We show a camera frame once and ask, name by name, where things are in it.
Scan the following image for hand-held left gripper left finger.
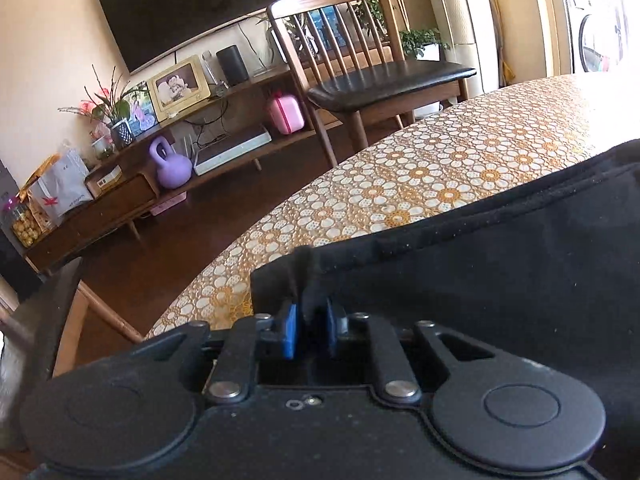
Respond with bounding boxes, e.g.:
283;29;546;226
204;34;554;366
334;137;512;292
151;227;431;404
135;300;301;403

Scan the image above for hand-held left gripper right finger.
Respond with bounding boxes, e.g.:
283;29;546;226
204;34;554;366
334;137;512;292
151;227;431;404
326;297;506;406

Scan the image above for black t-shirt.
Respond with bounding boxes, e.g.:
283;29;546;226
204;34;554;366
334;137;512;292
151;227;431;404
250;139;640;466

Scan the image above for pink flat box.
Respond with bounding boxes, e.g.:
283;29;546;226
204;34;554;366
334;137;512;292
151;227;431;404
150;191;188;217

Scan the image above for white flat box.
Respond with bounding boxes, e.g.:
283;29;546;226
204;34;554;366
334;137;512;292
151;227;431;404
194;125;272;177

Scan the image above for purple kettlebell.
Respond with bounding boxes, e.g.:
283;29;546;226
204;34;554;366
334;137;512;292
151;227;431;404
149;136;193;190

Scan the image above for pink case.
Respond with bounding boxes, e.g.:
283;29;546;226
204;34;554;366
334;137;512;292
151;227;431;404
266;91;305;135

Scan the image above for wooden television cabinet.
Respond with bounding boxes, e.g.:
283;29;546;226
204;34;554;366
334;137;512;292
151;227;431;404
22;65;351;273

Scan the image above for small white box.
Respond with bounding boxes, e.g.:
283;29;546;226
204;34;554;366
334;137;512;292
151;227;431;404
85;165;123;198

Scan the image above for wooden chair black seat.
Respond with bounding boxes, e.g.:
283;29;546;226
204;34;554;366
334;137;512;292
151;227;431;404
0;256;146;453
266;0;478;168

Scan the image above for white ceramic pot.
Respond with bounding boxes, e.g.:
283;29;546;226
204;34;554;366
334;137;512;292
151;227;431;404
91;135;117;161

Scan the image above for potted pink flowers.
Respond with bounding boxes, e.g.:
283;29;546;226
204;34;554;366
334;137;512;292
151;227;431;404
59;64;151;150

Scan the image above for small printed picture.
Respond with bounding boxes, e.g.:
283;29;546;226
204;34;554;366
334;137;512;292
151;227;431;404
122;80;160;138

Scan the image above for white gift bag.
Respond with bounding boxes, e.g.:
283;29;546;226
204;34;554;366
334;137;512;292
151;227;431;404
37;147;96;216

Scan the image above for black speaker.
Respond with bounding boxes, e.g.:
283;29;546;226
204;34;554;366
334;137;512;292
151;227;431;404
216;45;250;87

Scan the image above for white slim device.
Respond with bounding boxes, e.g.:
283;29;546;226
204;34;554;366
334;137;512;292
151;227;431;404
202;50;221;86

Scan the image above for jar of gold chocolates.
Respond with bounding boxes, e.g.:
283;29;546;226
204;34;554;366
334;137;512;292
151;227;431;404
2;195;53;248

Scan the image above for yellow cellophane snack bag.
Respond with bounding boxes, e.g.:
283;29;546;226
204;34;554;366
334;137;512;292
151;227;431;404
19;154;66;221

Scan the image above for blue printed picture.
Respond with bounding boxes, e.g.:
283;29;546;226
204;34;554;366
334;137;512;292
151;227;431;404
305;6;348;51

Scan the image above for potted green tree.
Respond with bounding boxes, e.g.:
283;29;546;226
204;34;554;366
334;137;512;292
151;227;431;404
300;0;451;116

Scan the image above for black television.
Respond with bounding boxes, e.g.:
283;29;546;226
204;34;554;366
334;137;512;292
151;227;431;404
92;0;331;75

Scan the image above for yellow grey curtain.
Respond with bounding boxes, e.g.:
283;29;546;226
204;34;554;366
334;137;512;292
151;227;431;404
477;0;521;88

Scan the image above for white tower air conditioner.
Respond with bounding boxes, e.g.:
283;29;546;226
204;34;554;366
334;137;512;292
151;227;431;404
417;0;501;96

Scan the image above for sliding glass door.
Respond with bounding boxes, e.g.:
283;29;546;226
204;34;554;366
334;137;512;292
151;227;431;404
525;0;640;78

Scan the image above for washing machine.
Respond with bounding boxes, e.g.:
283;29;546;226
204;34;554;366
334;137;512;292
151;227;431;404
557;0;631;76

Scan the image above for yellow photo frame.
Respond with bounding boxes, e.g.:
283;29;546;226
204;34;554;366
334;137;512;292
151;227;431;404
148;55;211;122

